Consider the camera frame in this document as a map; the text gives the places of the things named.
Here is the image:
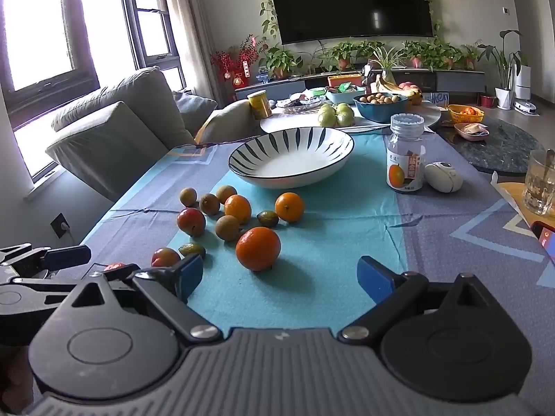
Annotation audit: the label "red plum fruit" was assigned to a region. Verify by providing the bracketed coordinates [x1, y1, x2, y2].
[176, 208, 206, 237]

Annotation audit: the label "brown round fruit front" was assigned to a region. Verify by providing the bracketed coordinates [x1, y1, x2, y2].
[214, 215, 241, 242]

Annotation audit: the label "brown round fruit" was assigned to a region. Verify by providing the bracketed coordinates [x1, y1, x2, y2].
[215, 185, 237, 205]
[179, 187, 198, 208]
[199, 193, 221, 216]
[214, 215, 241, 242]

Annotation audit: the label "large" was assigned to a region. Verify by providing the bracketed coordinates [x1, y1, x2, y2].
[235, 226, 281, 272]

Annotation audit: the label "orange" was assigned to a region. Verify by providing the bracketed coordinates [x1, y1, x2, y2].
[275, 192, 305, 224]
[224, 194, 251, 224]

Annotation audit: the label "blue bowl of brown fruits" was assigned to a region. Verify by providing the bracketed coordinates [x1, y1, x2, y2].
[354, 93, 409, 123]

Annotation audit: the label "near red plum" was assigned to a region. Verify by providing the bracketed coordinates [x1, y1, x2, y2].
[151, 247, 181, 268]

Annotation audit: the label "small green fruit near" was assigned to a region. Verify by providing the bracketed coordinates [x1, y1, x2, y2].
[179, 242, 206, 259]

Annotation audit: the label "small green fruit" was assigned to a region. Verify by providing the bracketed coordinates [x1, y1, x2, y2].
[179, 242, 206, 259]
[257, 210, 279, 228]

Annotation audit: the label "blue patterned tablecloth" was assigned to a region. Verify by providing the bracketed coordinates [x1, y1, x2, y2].
[55, 131, 555, 413]

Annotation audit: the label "brown round fruit back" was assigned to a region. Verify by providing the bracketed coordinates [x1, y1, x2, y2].
[215, 185, 237, 205]

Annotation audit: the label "small green fruit middle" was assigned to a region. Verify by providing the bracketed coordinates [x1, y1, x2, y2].
[257, 210, 279, 228]

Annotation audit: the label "grey sofa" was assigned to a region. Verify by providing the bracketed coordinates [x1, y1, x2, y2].
[45, 66, 262, 202]

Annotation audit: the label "white oval gadget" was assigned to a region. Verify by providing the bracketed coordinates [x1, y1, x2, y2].
[424, 162, 464, 193]

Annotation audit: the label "clear jar with white lid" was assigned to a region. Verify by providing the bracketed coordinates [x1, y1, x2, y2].
[387, 114, 425, 192]

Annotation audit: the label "smartphone at edge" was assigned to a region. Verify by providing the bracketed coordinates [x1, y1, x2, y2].
[531, 221, 555, 262]

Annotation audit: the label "white bowl with blue stripes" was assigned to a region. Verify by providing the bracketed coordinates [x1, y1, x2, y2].
[228, 127, 355, 190]

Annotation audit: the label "glass mug with spoon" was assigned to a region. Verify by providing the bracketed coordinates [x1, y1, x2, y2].
[523, 148, 554, 216]

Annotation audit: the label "pink dish with snacks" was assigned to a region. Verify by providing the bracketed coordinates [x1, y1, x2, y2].
[453, 122, 490, 142]

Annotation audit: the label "dark round marble table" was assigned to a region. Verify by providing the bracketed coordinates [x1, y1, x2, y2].
[434, 115, 542, 177]

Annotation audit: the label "green apples on tray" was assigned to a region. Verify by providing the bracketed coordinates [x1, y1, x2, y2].
[318, 103, 355, 128]

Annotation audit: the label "yellow basket of oranges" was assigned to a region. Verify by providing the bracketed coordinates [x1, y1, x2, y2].
[448, 104, 485, 124]

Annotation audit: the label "round white coffee table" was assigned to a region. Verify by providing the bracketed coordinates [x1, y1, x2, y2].
[259, 101, 448, 133]

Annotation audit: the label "banana bunch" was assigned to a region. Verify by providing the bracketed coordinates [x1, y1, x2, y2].
[375, 75, 422, 105]

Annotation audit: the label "yellow tin can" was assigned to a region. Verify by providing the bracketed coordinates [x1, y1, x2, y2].
[247, 90, 272, 120]

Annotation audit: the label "light blue snack container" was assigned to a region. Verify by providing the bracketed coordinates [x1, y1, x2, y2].
[325, 86, 366, 105]

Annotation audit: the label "tv console cabinet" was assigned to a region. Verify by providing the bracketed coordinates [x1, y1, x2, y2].
[234, 68, 486, 102]

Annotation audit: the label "red festive decoration plant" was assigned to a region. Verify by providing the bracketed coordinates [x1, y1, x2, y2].
[210, 34, 259, 89]

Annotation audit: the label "white robot vacuum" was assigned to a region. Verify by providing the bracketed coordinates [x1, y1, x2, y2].
[514, 99, 538, 116]

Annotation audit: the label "tall potted plant white pot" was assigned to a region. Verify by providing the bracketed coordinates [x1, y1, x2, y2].
[477, 29, 527, 110]

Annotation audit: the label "wall power socket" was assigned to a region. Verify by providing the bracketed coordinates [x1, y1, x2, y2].
[50, 213, 70, 239]

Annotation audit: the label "black wall television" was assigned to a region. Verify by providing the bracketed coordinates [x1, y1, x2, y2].
[274, 0, 433, 44]

